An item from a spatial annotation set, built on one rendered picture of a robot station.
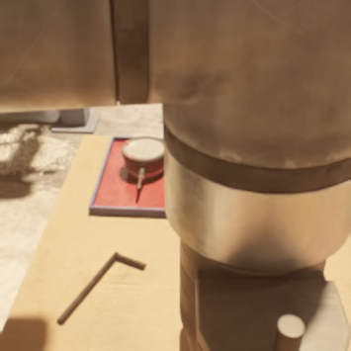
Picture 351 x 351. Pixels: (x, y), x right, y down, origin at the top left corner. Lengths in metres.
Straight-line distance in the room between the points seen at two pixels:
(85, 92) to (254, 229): 0.08
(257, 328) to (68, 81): 0.12
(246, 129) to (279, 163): 0.02
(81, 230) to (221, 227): 0.37
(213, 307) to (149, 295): 0.28
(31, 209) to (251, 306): 1.20
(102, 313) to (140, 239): 0.10
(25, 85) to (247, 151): 0.08
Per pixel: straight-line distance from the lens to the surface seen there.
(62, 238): 0.55
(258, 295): 0.22
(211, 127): 0.18
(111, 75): 0.16
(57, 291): 0.50
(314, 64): 0.17
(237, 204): 0.19
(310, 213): 0.20
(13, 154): 1.62
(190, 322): 0.28
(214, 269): 0.23
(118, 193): 0.60
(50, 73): 0.16
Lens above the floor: 0.83
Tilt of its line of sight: 35 degrees down
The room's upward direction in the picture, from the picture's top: straight up
